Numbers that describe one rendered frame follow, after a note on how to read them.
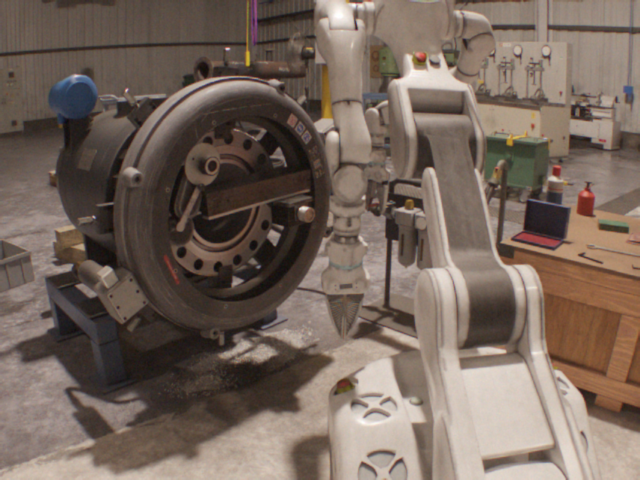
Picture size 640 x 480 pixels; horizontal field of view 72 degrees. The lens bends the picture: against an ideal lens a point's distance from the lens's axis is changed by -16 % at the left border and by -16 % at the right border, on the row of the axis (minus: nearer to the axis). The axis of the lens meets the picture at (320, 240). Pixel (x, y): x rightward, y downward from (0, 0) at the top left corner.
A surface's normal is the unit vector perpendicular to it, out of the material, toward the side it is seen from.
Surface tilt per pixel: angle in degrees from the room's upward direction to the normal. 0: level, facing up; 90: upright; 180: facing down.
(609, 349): 90
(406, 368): 70
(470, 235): 48
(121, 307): 90
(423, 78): 38
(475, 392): 23
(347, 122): 65
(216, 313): 90
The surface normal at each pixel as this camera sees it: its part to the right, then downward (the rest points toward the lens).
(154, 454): 0.00, -0.95
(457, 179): 0.05, -0.43
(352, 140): 0.05, -0.10
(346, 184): 0.03, 0.38
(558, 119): 0.51, 0.26
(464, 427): 0.04, -0.71
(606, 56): -0.76, 0.19
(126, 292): 0.73, 0.21
